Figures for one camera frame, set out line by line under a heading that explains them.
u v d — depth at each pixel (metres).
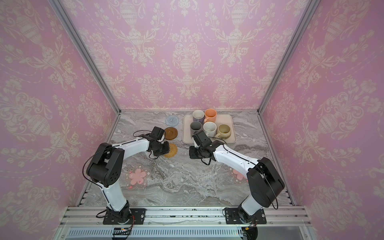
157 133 0.79
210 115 1.11
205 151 0.64
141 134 0.76
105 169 0.50
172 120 1.14
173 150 0.99
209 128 1.05
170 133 1.06
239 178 0.86
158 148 0.83
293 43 0.81
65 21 0.74
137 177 0.87
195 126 1.02
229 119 1.14
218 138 0.99
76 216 0.78
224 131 1.00
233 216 0.73
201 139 0.67
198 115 1.12
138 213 0.76
